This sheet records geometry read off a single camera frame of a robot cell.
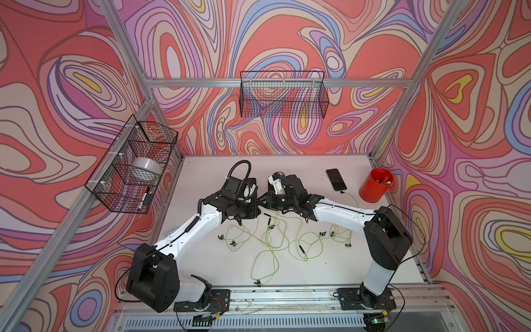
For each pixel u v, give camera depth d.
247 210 0.72
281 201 0.74
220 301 0.72
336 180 1.08
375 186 0.96
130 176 0.72
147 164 0.74
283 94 0.96
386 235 0.51
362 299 0.66
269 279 0.78
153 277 0.41
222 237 0.88
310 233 0.91
